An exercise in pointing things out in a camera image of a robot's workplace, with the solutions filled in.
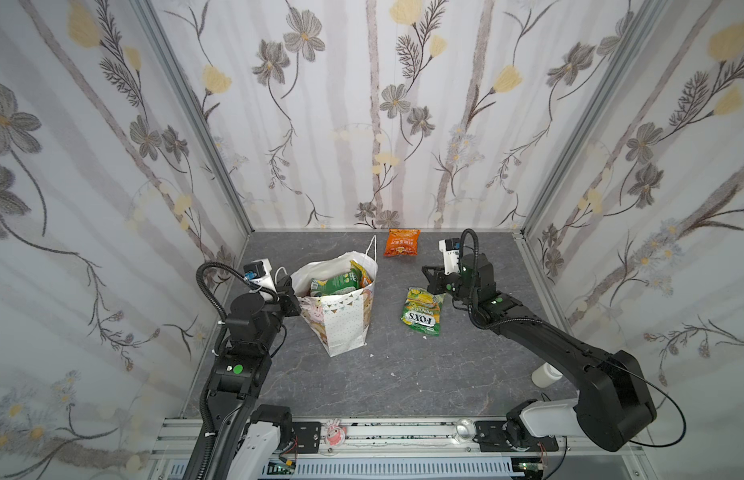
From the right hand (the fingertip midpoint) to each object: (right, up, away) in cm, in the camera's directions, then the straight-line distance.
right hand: (420, 261), depth 80 cm
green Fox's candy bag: (-20, -6, +3) cm, 21 cm away
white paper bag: (-23, -9, -1) cm, 25 cm away
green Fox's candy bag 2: (+3, -16, +15) cm, 22 cm away
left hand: (-33, -2, -11) cm, 35 cm away
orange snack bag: (-15, -5, +2) cm, 16 cm away
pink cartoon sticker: (-22, -42, -8) cm, 48 cm away
